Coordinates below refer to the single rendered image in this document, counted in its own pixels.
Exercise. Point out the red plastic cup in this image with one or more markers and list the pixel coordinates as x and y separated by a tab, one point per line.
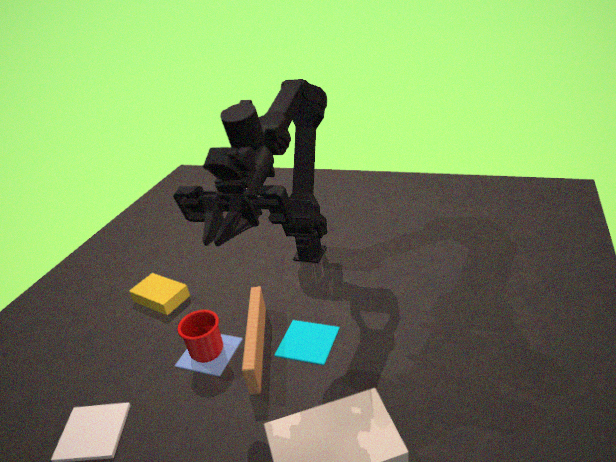
201	335

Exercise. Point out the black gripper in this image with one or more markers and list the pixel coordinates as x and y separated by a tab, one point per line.
242	204

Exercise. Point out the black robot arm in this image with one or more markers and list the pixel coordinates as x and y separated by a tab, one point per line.
254	140

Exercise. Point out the pale pink flat square pad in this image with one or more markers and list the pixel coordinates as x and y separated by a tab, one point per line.
92	432

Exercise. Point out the yellow rectangular block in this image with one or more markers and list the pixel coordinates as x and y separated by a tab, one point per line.
160	294

